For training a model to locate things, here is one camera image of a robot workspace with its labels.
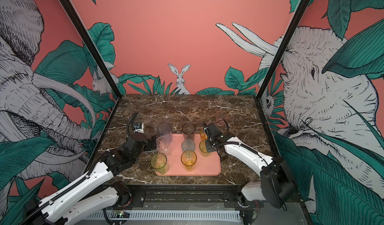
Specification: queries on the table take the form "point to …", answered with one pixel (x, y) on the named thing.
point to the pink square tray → (208, 166)
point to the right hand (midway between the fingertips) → (209, 143)
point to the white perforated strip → (168, 215)
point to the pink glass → (222, 115)
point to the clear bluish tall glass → (164, 129)
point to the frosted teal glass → (188, 144)
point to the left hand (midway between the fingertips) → (147, 134)
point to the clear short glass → (163, 143)
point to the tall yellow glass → (188, 159)
